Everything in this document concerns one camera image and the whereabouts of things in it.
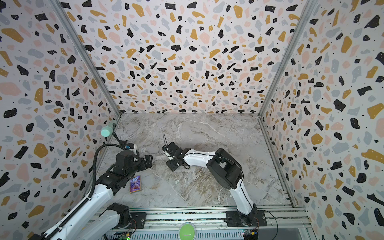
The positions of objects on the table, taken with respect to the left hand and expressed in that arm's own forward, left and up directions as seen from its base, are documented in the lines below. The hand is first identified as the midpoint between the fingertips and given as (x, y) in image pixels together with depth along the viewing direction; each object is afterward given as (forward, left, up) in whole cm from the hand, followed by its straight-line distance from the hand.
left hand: (147, 156), depth 81 cm
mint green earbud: (-9, -15, -13) cm, 22 cm away
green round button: (-33, -22, -12) cm, 42 cm away
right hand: (+4, -11, -12) cm, 17 cm away
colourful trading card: (-11, +7, -12) cm, 18 cm away
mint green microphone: (+2, +13, +20) cm, 24 cm away
